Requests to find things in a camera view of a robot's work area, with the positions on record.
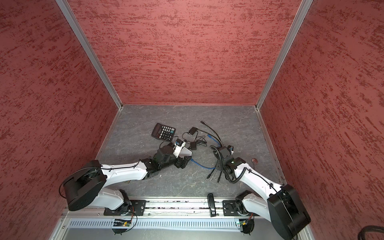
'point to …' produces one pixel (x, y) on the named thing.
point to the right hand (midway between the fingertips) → (220, 167)
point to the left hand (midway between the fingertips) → (185, 156)
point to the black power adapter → (192, 130)
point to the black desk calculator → (163, 132)
